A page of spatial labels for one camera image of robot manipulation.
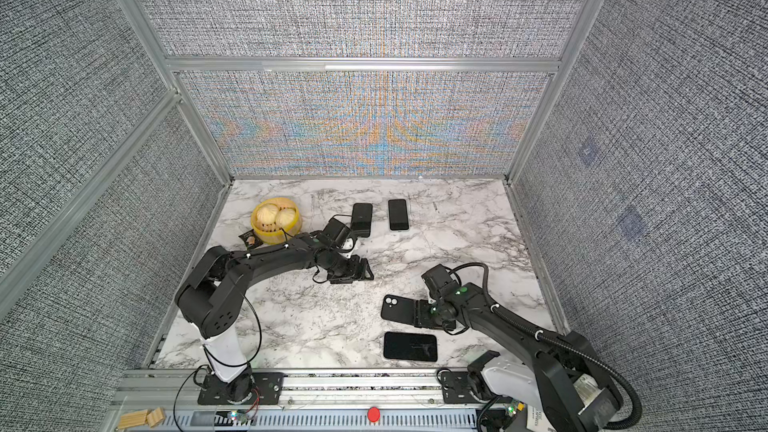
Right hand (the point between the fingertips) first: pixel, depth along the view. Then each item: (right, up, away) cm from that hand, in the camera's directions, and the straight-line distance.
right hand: (420, 320), depth 84 cm
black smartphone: (-18, +28, +23) cm, 40 cm away
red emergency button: (-13, -15, -16) cm, 26 cm away
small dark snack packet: (-55, +21, +16) cm, 61 cm away
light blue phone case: (-5, +29, +25) cm, 39 cm away
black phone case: (-18, +28, +23) cm, 40 cm away
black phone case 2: (-3, +1, +5) cm, 6 cm away
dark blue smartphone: (-5, +29, +25) cm, 39 cm away
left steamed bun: (-50, +30, +18) cm, 61 cm away
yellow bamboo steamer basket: (-48, +23, +17) cm, 56 cm away
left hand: (-16, +10, +5) cm, 20 cm away
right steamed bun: (-44, +28, +16) cm, 55 cm away
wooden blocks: (-64, -17, -15) cm, 68 cm away
